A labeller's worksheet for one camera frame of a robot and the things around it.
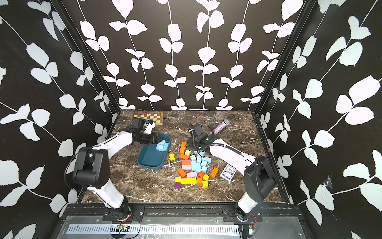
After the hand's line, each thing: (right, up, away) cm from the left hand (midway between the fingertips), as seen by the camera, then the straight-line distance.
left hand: (159, 137), depth 93 cm
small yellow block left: (+8, -13, 0) cm, 15 cm away
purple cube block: (+14, -27, -11) cm, 32 cm away
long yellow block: (+19, -25, -9) cm, 33 cm away
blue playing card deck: (+43, -21, -6) cm, 48 cm away
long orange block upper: (+15, -8, +5) cm, 18 cm away
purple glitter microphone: (+42, +6, +14) cm, 45 cm away
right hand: (+19, -2, -8) cm, 20 cm away
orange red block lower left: (+15, -21, -7) cm, 27 cm away
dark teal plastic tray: (-5, -12, -5) cm, 14 cm away
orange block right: (+35, -21, -5) cm, 41 cm away
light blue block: (+1, -6, +3) cm, 7 cm away
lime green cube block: (+19, -11, +2) cm, 22 cm away
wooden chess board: (-7, +14, +21) cm, 26 cm away
